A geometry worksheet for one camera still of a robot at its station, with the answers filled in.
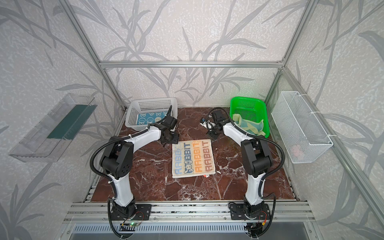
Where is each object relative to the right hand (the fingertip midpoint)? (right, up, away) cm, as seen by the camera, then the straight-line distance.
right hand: (212, 127), depth 98 cm
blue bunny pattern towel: (-48, +6, +13) cm, 51 cm away
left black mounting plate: (-36, -41, -26) cm, 60 cm away
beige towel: (-12, -19, -7) cm, 24 cm away
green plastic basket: (+33, +13, +20) cm, 40 cm away
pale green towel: (+31, -1, +6) cm, 32 cm away
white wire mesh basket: (+35, -2, -37) cm, 51 cm away
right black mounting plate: (+10, -41, -26) cm, 49 cm away
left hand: (-24, -5, -1) cm, 25 cm away
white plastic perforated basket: (-54, +11, +17) cm, 58 cm away
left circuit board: (-40, -45, -28) cm, 67 cm away
